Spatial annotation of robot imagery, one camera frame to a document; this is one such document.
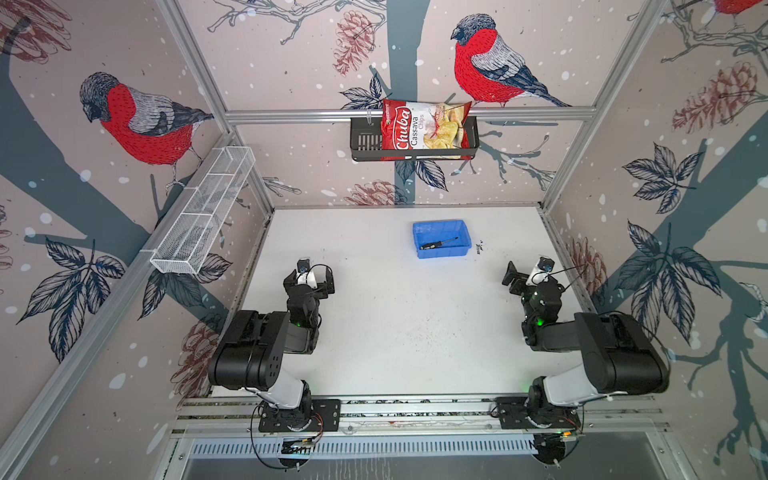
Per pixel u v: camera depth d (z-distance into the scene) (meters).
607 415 0.74
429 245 1.07
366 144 0.95
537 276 0.77
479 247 1.09
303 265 0.77
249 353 0.44
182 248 0.70
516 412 0.73
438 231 1.14
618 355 0.45
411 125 0.88
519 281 0.81
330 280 0.85
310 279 0.80
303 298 0.69
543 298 0.69
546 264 0.77
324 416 0.73
